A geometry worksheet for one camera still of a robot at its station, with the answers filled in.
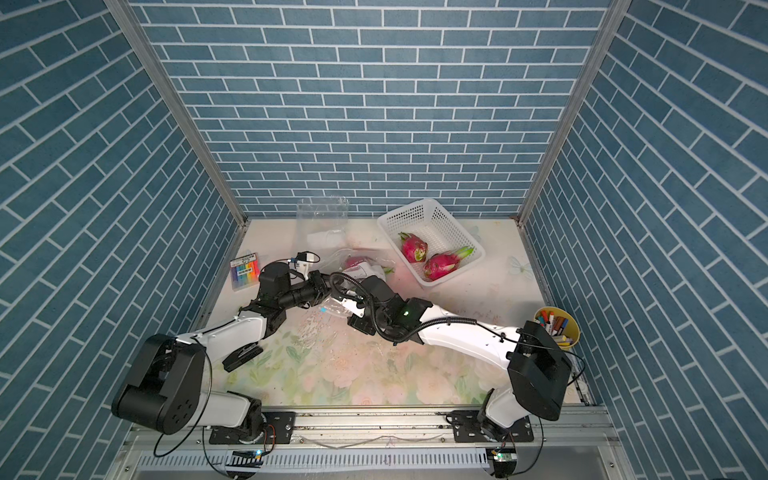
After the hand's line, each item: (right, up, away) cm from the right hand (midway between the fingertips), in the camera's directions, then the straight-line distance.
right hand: (358, 306), depth 80 cm
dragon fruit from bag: (+16, +15, +20) cm, 29 cm away
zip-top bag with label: (-19, +23, +36) cm, 47 cm away
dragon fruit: (+25, +10, +17) cm, 31 cm away
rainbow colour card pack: (-42, +7, +23) cm, 49 cm away
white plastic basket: (+26, +23, +35) cm, 50 cm away
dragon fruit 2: (0, +10, +12) cm, 16 cm away
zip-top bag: (-11, +10, +20) cm, 25 cm away
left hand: (-3, +6, +3) cm, 7 cm away
